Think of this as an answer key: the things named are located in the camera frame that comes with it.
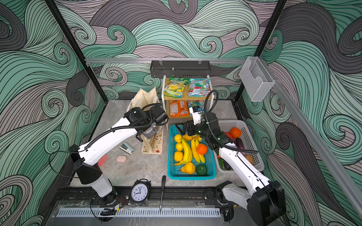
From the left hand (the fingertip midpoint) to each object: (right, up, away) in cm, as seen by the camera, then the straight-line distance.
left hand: (147, 126), depth 73 cm
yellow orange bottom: (+17, -19, +10) cm, 27 cm away
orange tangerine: (+31, -14, +9) cm, 35 cm away
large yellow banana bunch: (+22, -17, +8) cm, 29 cm away
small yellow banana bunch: (+28, -11, +16) cm, 34 cm away
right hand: (+19, +1, +1) cm, 19 cm away
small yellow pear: (+30, -10, +16) cm, 36 cm away
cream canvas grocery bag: (+1, -14, +19) cm, 24 cm away
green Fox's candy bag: (+26, +14, +20) cm, 35 cm away
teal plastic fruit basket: (+14, -28, +8) cm, 32 cm away
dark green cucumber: (+42, -23, +8) cm, 49 cm away
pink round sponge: (-18, -21, +10) cm, 30 cm away
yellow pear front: (+23, -24, +4) cm, 33 cm away
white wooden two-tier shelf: (+10, +14, +5) cm, 18 cm away
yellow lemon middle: (+17, -14, +14) cm, 27 cm away
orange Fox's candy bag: (+17, +10, +18) cm, 27 cm away
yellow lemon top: (+17, -10, +19) cm, 27 cm away
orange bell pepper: (+54, -6, +17) cm, 57 cm away
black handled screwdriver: (+8, -33, +4) cm, 35 cm away
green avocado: (+30, -25, +4) cm, 39 cm away
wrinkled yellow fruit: (+23, -9, +19) cm, 31 cm away
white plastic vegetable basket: (+61, -14, +12) cm, 64 cm away
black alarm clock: (-4, -34, -1) cm, 35 cm away
